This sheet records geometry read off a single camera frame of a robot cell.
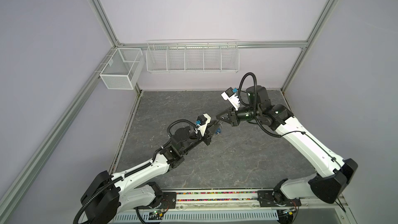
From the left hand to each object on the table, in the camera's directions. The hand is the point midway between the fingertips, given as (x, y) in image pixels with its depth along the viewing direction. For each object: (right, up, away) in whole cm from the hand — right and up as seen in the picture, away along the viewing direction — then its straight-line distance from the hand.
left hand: (217, 124), depth 70 cm
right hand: (0, +3, -3) cm, 4 cm away
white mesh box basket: (-59, +32, +29) cm, 73 cm away
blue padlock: (+3, -8, +27) cm, 28 cm away
